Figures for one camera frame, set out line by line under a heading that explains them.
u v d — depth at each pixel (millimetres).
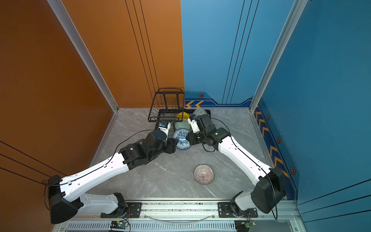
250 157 456
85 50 864
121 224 706
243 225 705
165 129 633
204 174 846
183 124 1054
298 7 697
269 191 400
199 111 1115
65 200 397
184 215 727
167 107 1072
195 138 680
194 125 700
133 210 736
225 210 725
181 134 773
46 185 396
